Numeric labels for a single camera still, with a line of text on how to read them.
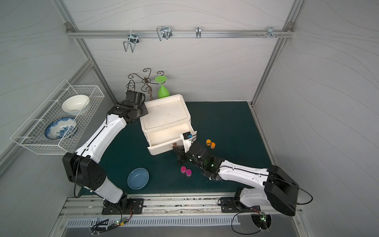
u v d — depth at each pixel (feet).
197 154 1.85
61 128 2.13
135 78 3.04
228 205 2.43
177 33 2.52
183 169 2.76
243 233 2.16
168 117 2.69
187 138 2.17
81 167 1.38
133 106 2.02
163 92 3.10
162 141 2.65
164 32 2.51
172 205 2.47
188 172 2.74
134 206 2.41
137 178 2.69
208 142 3.11
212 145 2.95
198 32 2.57
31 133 1.88
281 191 1.38
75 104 2.40
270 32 2.51
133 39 2.57
